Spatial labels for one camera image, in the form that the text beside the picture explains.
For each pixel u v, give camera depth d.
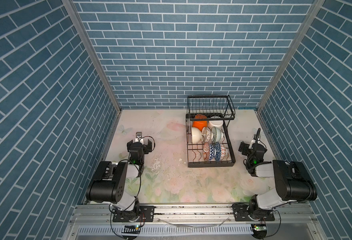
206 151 0.94
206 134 0.92
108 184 0.44
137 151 0.71
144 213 0.73
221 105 0.96
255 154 0.72
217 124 1.02
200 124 1.02
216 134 0.93
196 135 0.94
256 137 0.80
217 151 0.89
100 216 0.75
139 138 0.79
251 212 0.68
